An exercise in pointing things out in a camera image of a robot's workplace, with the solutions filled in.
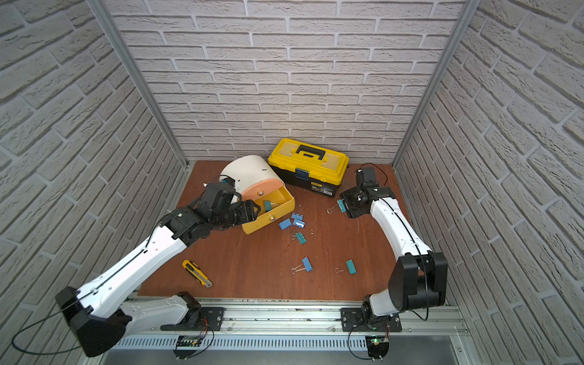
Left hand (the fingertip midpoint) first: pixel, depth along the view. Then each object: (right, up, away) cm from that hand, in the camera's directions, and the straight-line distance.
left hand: (258, 206), depth 73 cm
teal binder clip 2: (+1, -1, +18) cm, 18 cm away
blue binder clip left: (+8, -10, +23) cm, 26 cm away
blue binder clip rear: (+13, -7, +27) cm, 30 cm away
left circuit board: (-23, -45, -1) cm, 50 cm away
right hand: (+31, +1, +13) cm, 33 cm away
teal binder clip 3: (+29, 0, +5) cm, 29 cm away
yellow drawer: (+2, -2, +19) cm, 19 cm away
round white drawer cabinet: (-2, +9, +8) cm, 12 cm away
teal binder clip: (+14, -15, +19) cm, 28 cm away
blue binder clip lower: (+16, -24, +12) cm, 31 cm away
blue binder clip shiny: (+14, -10, +24) cm, 29 cm away
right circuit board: (+39, -44, -3) cm, 59 cm away
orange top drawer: (-1, +6, +10) cm, 11 cm away
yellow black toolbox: (+18, +15, +23) cm, 33 cm away
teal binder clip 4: (+33, -25, +12) cm, 43 cm away
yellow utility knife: (-26, -24, +10) cm, 37 cm away
